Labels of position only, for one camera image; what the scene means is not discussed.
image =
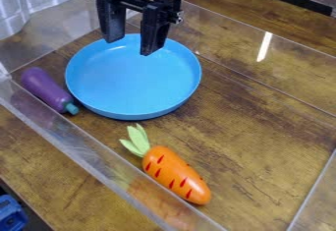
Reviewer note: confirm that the purple toy eggplant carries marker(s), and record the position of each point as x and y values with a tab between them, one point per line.
41	84

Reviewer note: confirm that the blue object at corner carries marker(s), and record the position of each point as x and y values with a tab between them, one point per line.
14	218

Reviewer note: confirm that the clear acrylic enclosure wall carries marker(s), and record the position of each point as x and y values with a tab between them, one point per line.
257	130

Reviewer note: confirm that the blue round tray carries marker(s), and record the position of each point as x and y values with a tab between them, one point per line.
126	86

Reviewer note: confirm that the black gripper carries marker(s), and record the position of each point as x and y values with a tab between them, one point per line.
159	13

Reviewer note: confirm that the orange toy carrot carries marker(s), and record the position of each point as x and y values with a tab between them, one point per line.
167	168

